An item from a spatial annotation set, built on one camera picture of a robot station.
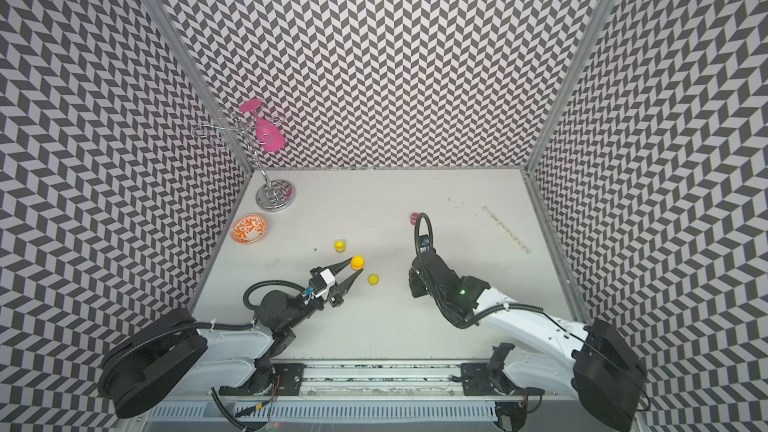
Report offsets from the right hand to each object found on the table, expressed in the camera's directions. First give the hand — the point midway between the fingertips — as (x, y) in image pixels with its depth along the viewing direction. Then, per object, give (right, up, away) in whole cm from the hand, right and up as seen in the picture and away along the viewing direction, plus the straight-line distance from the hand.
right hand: (417, 276), depth 82 cm
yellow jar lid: (-13, -3, +7) cm, 15 cm away
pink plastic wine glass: (-51, +43, +20) cm, 69 cm away
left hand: (-15, +6, -9) cm, 19 cm away
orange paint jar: (-15, +7, -13) cm, 21 cm away
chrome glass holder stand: (-68, +47, +23) cm, 86 cm away
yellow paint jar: (-24, +6, +14) cm, 29 cm away
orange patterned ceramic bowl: (-56, +11, +17) cm, 59 cm away
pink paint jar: (0, +15, +22) cm, 27 cm away
